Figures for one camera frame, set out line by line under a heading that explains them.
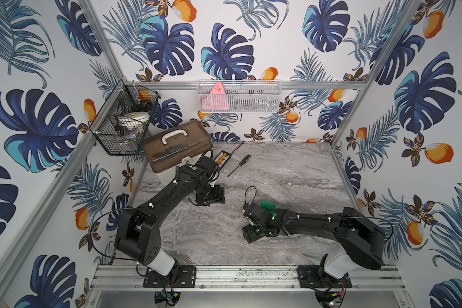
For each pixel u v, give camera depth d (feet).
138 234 1.42
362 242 1.44
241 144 3.98
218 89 2.89
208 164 2.25
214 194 2.41
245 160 3.62
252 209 2.23
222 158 3.61
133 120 2.62
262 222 2.17
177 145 3.17
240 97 3.03
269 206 2.63
